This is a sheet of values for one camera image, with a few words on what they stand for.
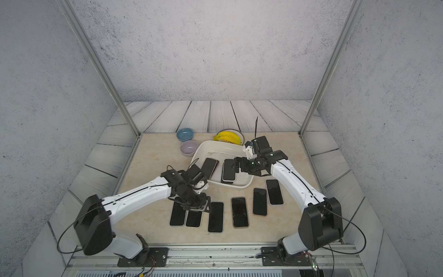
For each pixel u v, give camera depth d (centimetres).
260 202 89
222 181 96
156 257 73
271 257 72
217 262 73
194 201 68
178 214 84
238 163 73
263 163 59
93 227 41
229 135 112
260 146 65
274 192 91
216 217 83
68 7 70
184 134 119
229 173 99
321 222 42
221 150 110
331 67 87
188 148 109
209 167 104
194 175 65
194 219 83
